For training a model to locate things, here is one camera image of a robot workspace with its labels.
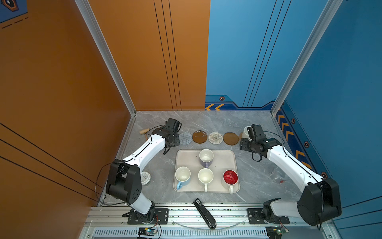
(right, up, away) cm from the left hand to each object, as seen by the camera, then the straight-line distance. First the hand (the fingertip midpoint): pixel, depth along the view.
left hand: (173, 139), depth 89 cm
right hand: (+42, -2, -3) cm, 42 cm away
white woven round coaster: (+27, 0, +14) cm, 31 cm away
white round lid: (-14, -20, -9) cm, 26 cm away
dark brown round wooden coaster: (+38, 0, +13) cm, 40 cm away
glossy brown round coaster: (+16, 0, +16) cm, 23 cm away
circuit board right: (+52, -42, -19) cm, 69 cm away
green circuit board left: (-9, -42, -18) cm, 47 cm away
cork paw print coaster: (+45, +1, +16) cm, 48 cm away
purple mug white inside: (+20, -11, +5) cm, 23 cm away
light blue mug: (+6, -20, -3) cm, 21 cm away
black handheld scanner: (+20, -37, -16) cm, 45 cm away
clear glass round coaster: (+6, 0, +13) cm, 15 cm away
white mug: (+19, -20, -4) cm, 28 cm away
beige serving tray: (+31, -13, +4) cm, 34 cm away
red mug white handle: (+33, -21, -5) cm, 40 cm away
